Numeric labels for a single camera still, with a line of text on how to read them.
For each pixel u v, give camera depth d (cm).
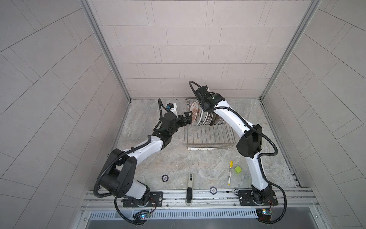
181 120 72
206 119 88
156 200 71
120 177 42
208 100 63
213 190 74
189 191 70
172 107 74
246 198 71
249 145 53
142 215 65
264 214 68
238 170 79
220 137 94
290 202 69
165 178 78
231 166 82
